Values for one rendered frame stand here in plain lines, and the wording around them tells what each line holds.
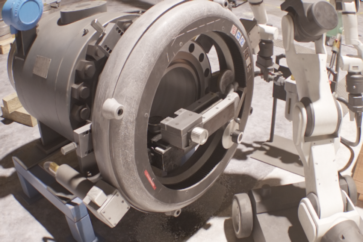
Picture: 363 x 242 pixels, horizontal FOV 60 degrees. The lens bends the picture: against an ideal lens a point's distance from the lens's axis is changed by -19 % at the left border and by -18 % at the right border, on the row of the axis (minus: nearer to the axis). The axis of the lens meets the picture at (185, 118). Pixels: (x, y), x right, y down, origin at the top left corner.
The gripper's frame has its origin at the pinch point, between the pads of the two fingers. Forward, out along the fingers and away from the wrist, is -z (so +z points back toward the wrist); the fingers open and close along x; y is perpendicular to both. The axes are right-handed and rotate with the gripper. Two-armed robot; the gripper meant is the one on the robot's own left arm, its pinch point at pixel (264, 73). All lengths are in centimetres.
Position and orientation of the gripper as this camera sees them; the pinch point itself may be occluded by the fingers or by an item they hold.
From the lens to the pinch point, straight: 188.3
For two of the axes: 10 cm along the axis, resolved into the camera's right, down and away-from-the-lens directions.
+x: 4.0, 4.3, -8.1
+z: -0.2, -8.8, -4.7
